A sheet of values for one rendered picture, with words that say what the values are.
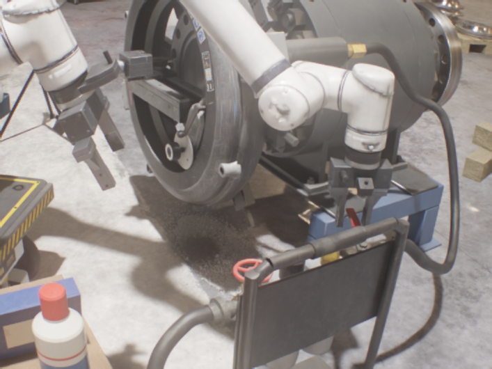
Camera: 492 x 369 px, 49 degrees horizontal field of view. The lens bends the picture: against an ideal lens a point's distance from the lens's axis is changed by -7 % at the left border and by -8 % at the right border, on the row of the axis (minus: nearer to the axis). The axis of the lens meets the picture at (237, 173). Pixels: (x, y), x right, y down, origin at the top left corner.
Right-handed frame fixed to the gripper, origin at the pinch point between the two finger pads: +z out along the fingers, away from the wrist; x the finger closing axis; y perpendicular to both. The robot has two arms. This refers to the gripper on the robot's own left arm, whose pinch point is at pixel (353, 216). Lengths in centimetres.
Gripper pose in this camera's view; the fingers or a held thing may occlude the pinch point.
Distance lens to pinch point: 128.9
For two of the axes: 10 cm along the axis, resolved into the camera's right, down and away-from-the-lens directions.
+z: -0.5, 9.0, 4.3
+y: 0.4, 4.4, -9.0
